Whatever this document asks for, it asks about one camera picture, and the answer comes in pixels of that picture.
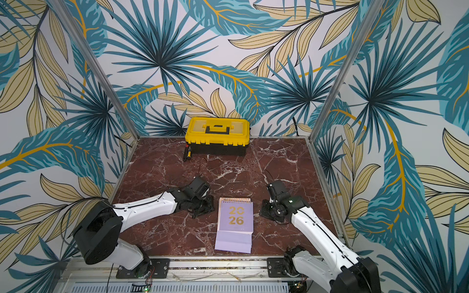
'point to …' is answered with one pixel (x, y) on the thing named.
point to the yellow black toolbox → (220, 136)
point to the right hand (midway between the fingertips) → (262, 212)
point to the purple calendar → (235, 226)
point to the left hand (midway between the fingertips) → (215, 211)
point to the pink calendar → (234, 199)
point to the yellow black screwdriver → (189, 152)
